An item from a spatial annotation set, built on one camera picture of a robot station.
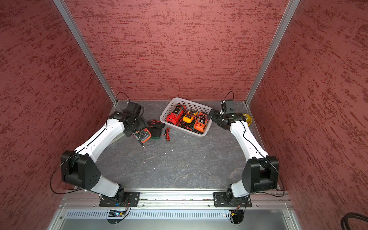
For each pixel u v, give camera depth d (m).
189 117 1.00
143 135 0.81
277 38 0.83
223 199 0.74
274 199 0.76
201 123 0.97
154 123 1.00
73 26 0.78
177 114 1.00
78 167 0.42
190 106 1.09
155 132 0.97
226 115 0.62
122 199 0.70
